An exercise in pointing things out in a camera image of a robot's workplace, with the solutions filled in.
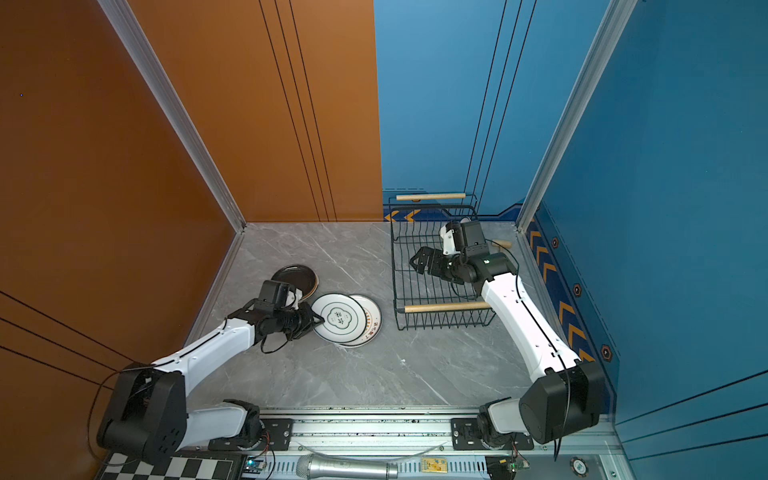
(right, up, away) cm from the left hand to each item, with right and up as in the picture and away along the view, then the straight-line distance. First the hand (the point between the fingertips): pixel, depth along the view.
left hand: (325, 317), depth 87 cm
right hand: (+28, +16, -7) cm, 33 cm away
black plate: (-12, +11, +14) cm, 21 cm away
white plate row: (+5, -1, +4) cm, 6 cm away
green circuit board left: (-13, -32, -17) cm, 38 cm away
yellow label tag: (+29, -30, -18) cm, 46 cm away
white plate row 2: (+14, -3, +4) cm, 15 cm away
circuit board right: (+46, -32, -17) cm, 59 cm away
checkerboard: (-18, -11, -45) cm, 50 cm away
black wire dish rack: (+31, +3, +10) cm, 33 cm away
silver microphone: (+2, -29, -20) cm, 36 cm away
